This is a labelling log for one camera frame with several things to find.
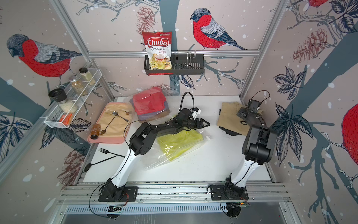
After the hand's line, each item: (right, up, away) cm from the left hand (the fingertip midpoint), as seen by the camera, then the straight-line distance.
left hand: (210, 124), depth 91 cm
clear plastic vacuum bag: (-34, -20, -9) cm, 41 cm away
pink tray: (-65, -12, +4) cm, 66 cm away
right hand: (+27, +7, +6) cm, 29 cm away
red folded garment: (-44, +16, +15) cm, 50 cm away
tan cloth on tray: (-71, +1, +16) cm, 73 cm away
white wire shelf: (-81, +18, -11) cm, 84 cm away
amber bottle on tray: (-79, -5, +4) cm, 80 cm away
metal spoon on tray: (-72, +6, +17) cm, 74 cm away
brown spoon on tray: (-76, -7, +7) cm, 77 cm away
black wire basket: (-19, +45, +16) cm, 51 cm away
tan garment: (+15, +3, +6) cm, 16 cm away
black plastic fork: (-69, -19, -1) cm, 71 cm away
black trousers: (+14, -6, +4) cm, 16 cm away
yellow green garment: (-24, -11, -7) cm, 27 cm away
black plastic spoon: (-77, -25, -7) cm, 81 cm away
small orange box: (-75, +5, -25) cm, 79 cm away
